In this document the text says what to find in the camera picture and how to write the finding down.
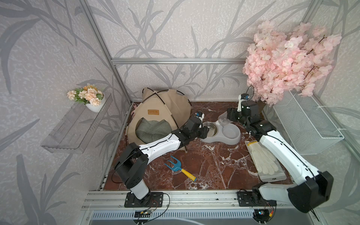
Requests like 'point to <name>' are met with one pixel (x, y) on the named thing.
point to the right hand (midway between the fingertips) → (232, 108)
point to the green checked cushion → (147, 131)
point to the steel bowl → (213, 129)
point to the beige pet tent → (172, 105)
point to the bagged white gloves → (268, 168)
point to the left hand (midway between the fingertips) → (206, 128)
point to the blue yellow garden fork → (177, 167)
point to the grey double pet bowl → (228, 134)
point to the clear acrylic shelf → (75, 131)
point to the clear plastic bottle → (222, 119)
